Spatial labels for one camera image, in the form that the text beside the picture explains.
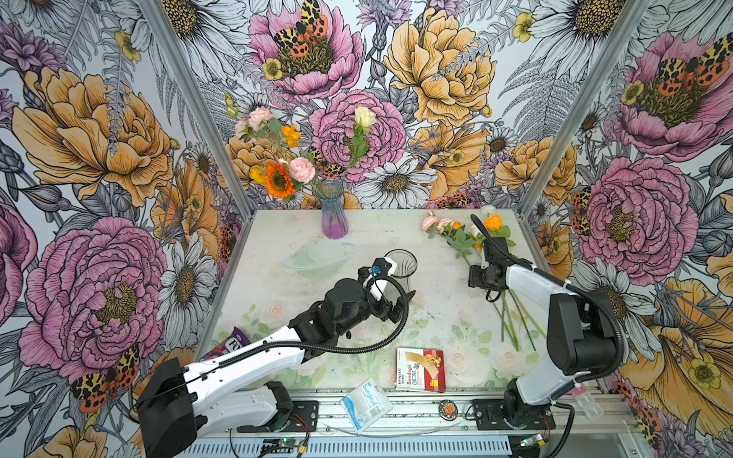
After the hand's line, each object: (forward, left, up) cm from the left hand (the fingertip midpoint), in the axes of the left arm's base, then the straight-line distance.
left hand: (396, 286), depth 73 cm
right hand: (+11, -29, -19) cm, 36 cm away
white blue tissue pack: (-22, +8, -23) cm, 33 cm away
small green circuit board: (-29, +28, -23) cm, 47 cm away
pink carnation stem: (+30, -27, -19) cm, 45 cm away
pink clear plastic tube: (-24, -50, -21) cm, 59 cm away
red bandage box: (-14, -7, -19) cm, 25 cm away
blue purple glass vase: (+38, +20, -15) cm, 45 cm away
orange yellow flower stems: (+4, -39, -23) cm, 46 cm away
